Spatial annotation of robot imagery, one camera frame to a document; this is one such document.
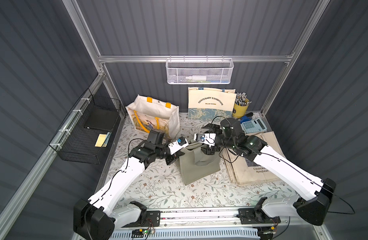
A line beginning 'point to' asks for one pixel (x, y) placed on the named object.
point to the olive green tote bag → (195, 164)
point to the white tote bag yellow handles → (147, 114)
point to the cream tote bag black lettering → (206, 104)
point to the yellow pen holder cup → (240, 107)
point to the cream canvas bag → (245, 172)
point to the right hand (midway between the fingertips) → (202, 135)
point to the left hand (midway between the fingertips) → (182, 152)
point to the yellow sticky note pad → (100, 140)
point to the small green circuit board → (139, 233)
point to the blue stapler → (248, 117)
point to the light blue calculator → (253, 126)
